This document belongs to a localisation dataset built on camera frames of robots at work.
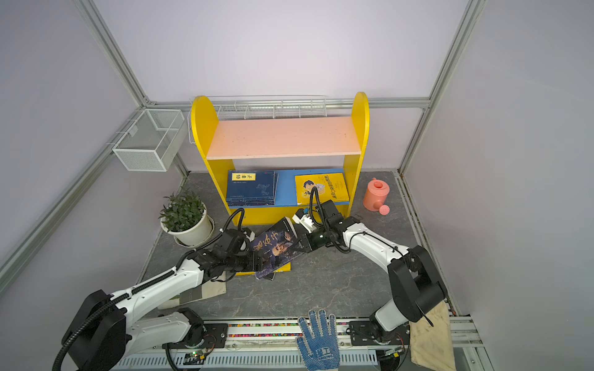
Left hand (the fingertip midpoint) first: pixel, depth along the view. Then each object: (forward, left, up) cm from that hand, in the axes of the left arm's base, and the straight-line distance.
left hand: (261, 264), depth 83 cm
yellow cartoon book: (-2, -8, -1) cm, 8 cm away
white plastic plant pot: (+12, +24, +2) cm, 27 cm away
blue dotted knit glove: (-25, -19, -6) cm, 32 cm away
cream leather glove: (-28, -54, -6) cm, 61 cm away
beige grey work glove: (-6, +21, -6) cm, 22 cm away
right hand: (+3, -12, +5) cm, 13 cm away
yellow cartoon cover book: (+28, -28, +9) cm, 40 cm away
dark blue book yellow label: (+26, +3, +12) cm, 29 cm away
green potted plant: (+18, +28, +11) cm, 35 cm away
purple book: (+5, -5, +3) cm, 8 cm away
